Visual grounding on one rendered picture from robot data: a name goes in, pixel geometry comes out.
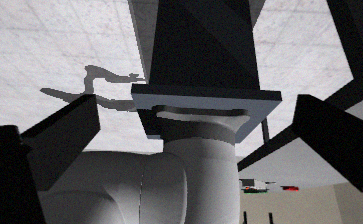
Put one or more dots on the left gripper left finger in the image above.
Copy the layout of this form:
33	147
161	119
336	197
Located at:
35	159

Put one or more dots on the white power strip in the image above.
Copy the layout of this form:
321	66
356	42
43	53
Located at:
254	184

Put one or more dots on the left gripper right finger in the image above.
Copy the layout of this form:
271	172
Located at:
334	134

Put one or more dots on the green rectangular block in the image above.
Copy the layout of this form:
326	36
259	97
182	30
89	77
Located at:
251	191

